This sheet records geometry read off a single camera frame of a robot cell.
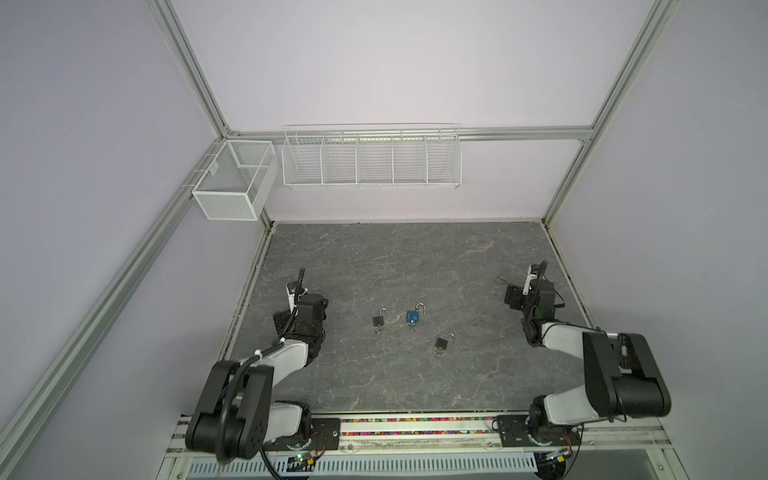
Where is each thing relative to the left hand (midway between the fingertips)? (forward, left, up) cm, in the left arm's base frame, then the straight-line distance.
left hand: (297, 307), depth 90 cm
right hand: (+2, -72, 0) cm, 72 cm away
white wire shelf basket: (+42, -25, +23) cm, 54 cm away
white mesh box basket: (+42, +22, +17) cm, 50 cm away
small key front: (-15, -41, -6) cm, 44 cm away
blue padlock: (-2, -36, -6) cm, 36 cm away
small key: (-6, -35, -6) cm, 36 cm away
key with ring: (-7, -24, -6) cm, 26 cm away
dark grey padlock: (-12, -43, -6) cm, 45 cm away
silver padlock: (-3, -25, -6) cm, 26 cm away
